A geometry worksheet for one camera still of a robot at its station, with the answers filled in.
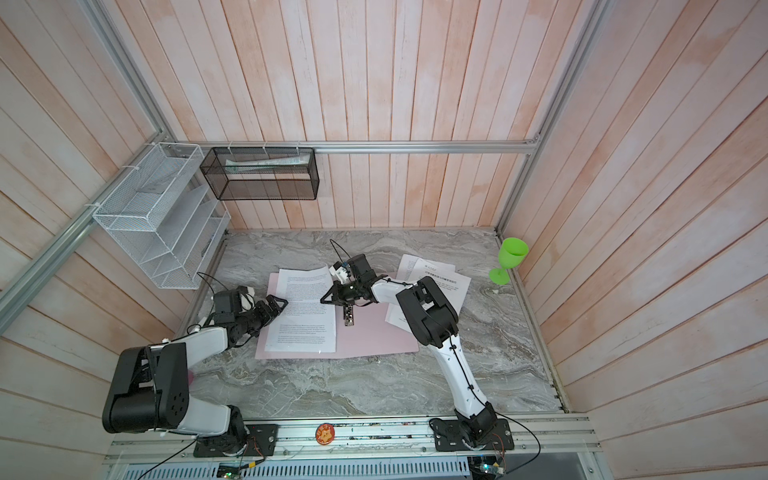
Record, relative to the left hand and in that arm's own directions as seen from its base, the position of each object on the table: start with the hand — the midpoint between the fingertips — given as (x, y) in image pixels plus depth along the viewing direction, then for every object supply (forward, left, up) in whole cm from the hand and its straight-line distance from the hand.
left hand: (281, 313), depth 93 cm
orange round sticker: (-33, -17, -3) cm, 37 cm away
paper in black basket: (+34, +13, +31) cm, 48 cm away
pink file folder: (-6, -28, -4) cm, 29 cm away
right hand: (+5, -12, -1) cm, 13 cm away
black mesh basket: (+44, +11, +21) cm, 50 cm away
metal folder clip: (+1, -21, -3) cm, 21 cm away
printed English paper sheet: (-3, -8, -2) cm, 9 cm away
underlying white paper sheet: (+22, -42, -3) cm, 47 cm away
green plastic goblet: (+15, -73, +12) cm, 75 cm away
